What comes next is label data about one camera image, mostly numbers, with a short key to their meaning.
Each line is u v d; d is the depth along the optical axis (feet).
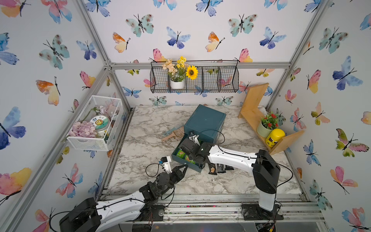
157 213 2.44
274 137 2.74
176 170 2.29
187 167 2.53
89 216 1.55
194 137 2.47
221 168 2.85
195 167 2.41
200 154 1.96
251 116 3.45
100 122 2.15
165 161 2.42
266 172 1.50
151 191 2.10
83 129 1.95
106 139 2.18
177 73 2.88
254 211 2.39
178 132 3.44
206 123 2.76
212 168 2.90
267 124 2.84
